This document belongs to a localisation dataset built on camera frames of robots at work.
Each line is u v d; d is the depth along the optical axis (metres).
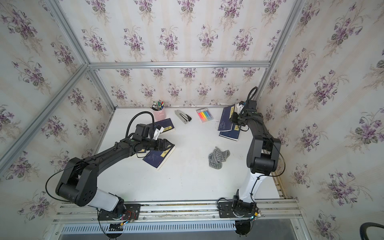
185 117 1.11
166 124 1.08
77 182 0.43
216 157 0.88
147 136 0.73
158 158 0.90
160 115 1.04
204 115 1.15
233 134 1.01
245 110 0.76
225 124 0.98
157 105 1.07
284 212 0.73
